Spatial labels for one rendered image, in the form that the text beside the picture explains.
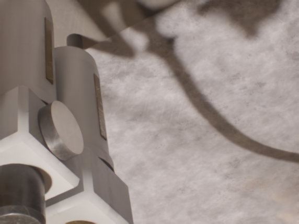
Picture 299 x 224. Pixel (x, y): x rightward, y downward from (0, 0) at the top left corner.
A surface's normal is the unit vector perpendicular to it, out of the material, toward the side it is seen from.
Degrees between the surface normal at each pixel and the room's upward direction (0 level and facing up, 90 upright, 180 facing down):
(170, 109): 0
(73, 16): 0
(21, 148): 0
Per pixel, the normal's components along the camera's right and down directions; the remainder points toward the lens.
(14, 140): -0.23, 0.11
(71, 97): 0.19, -0.70
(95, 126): 0.70, -0.56
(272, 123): 0.14, 0.72
